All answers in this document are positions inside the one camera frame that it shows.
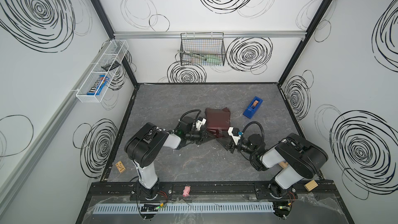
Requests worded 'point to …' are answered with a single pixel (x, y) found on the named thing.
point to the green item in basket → (213, 60)
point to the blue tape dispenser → (253, 107)
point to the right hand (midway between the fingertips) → (220, 136)
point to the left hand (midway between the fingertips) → (214, 138)
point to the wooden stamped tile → (120, 166)
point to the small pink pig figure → (186, 191)
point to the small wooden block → (311, 185)
